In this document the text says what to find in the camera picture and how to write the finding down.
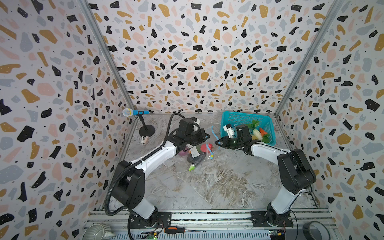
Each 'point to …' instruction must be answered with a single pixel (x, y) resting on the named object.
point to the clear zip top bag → (206, 149)
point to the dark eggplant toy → (195, 160)
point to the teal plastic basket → (265, 121)
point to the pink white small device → (145, 139)
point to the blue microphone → (129, 112)
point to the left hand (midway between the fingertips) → (211, 133)
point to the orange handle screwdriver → (173, 230)
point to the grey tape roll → (306, 233)
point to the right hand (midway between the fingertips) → (213, 140)
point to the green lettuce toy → (254, 124)
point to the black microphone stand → (148, 130)
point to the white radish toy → (256, 135)
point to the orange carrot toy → (262, 131)
